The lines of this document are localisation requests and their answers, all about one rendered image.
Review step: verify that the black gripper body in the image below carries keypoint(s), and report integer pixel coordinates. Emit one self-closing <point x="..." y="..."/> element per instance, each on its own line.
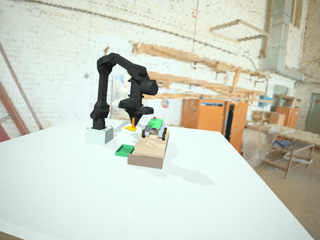
<point x="140" y="109"/>

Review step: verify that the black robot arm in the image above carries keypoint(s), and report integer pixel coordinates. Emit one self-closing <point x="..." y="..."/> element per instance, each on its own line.
<point x="140" y="83"/>

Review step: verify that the green wheeled trolley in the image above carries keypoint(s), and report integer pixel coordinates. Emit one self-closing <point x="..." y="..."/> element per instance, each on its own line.
<point x="155" y="123"/>

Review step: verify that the tan sloped ramp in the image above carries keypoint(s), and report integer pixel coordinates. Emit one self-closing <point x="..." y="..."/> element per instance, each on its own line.
<point x="149" y="151"/>

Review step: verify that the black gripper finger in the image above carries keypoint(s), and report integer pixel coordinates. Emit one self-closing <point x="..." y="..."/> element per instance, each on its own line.
<point x="131" y="115"/>
<point x="137" y="117"/>

